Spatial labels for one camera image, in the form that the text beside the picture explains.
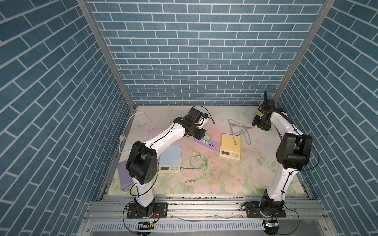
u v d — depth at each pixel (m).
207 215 0.73
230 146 0.97
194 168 0.87
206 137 0.94
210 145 0.96
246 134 1.05
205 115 0.80
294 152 0.53
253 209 0.74
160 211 0.73
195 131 0.74
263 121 0.83
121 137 1.04
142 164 0.47
